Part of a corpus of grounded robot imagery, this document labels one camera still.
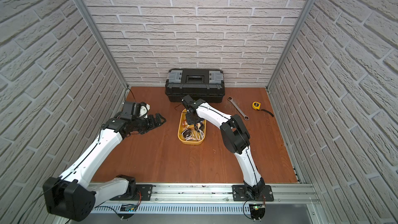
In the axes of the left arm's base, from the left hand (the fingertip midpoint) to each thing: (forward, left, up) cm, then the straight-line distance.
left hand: (162, 120), depth 79 cm
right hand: (+9, -17, -14) cm, 24 cm away
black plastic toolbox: (+27, -24, 0) cm, 37 cm away
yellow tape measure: (+22, -60, -15) cm, 66 cm away
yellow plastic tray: (+10, -9, -12) cm, 18 cm away
